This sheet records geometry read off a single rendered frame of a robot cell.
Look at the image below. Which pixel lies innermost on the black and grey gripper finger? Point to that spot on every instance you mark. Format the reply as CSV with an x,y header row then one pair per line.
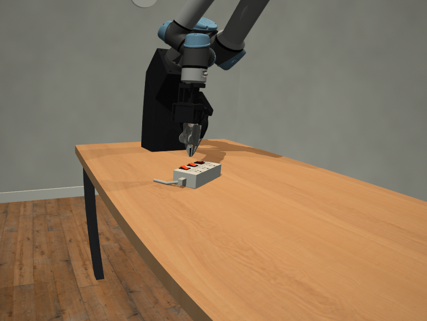
x,y
197,134
183,138

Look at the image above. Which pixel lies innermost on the white power strip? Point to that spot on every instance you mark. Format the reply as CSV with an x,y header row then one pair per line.
x,y
194,174

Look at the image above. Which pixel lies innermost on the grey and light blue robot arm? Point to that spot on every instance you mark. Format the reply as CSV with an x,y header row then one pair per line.
x,y
196,44

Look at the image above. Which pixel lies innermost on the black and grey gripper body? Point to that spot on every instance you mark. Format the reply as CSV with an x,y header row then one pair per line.
x,y
189,109

